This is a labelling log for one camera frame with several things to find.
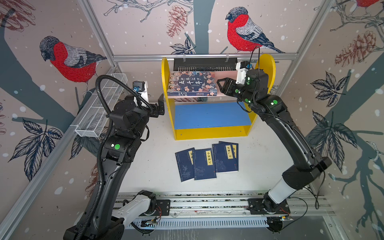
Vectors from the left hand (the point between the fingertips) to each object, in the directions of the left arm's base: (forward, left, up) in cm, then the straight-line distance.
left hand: (149, 92), depth 57 cm
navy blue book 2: (-12, -23, -48) cm, 55 cm away
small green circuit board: (-38, +2, -50) cm, 63 cm away
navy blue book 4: (-3, -44, -49) cm, 66 cm away
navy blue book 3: (-5, -36, -48) cm, 60 cm away
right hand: (+10, -28, -3) cm, 30 cm away
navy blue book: (-9, -12, -48) cm, 51 cm away
